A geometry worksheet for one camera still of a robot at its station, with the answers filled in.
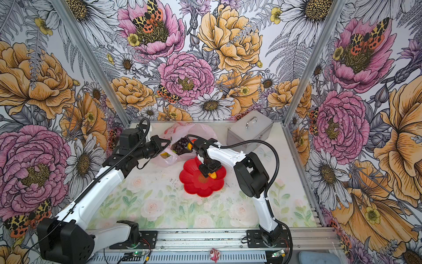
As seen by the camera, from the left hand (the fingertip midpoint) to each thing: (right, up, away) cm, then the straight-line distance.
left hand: (170, 145), depth 78 cm
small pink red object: (+20, -43, -11) cm, 49 cm away
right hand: (+19, -17, +13) cm, 29 cm away
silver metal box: (+44, +11, +22) cm, 50 cm away
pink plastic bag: (+10, +7, +8) cm, 15 cm away
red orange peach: (+5, -2, +27) cm, 27 cm away
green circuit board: (+48, -46, -6) cm, 67 cm away
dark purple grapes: (-1, -2, +24) cm, 24 cm away
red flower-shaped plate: (+9, -21, +15) cm, 27 cm away
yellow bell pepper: (-1, -4, -3) cm, 5 cm away
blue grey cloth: (+63, -45, -10) cm, 78 cm away
